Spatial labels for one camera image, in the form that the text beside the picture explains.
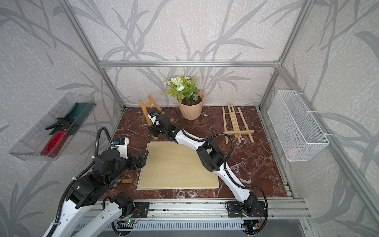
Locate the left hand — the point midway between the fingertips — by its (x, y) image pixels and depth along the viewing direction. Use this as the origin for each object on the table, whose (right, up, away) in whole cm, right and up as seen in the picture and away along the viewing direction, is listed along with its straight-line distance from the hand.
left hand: (141, 153), depth 69 cm
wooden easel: (-5, +18, +19) cm, 27 cm away
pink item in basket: (+73, 0, +2) cm, 73 cm away
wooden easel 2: (+54, +12, +39) cm, 68 cm away
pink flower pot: (+22, +21, +36) cm, 48 cm away
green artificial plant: (+18, +35, +23) cm, 46 cm away
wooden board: (+11, -12, +19) cm, 25 cm away
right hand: (-5, +12, +25) cm, 28 cm away
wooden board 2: (+11, -12, +19) cm, 25 cm away
